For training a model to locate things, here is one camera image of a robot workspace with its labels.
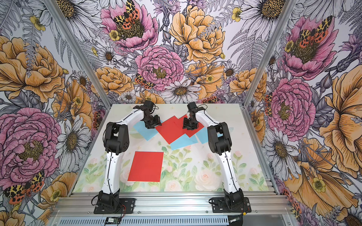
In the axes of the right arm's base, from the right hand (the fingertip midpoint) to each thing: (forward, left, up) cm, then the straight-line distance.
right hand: (185, 129), depth 104 cm
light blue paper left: (+1, +31, +4) cm, 31 cm away
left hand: (+2, +20, +1) cm, 20 cm away
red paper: (-26, +24, -1) cm, 36 cm away
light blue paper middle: (-8, +1, -2) cm, 8 cm away
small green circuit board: (-53, +37, -1) cm, 64 cm away
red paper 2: (+1, +11, -1) cm, 11 cm away
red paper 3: (+9, +4, -3) cm, 10 cm away
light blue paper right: (-3, -13, -3) cm, 13 cm away
